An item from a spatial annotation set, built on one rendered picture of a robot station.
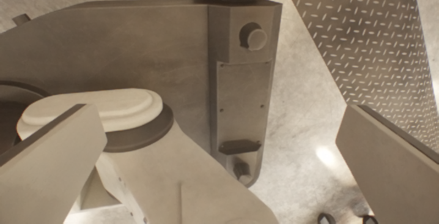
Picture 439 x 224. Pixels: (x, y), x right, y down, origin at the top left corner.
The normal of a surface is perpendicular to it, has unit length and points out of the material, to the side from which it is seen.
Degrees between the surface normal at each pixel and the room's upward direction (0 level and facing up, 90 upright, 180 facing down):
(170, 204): 90
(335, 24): 23
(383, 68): 0
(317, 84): 0
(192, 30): 0
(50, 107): 90
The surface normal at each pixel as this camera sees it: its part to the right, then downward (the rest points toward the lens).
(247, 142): 0.19, 0.48
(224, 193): -0.08, -0.99
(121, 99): 0.00, -0.87
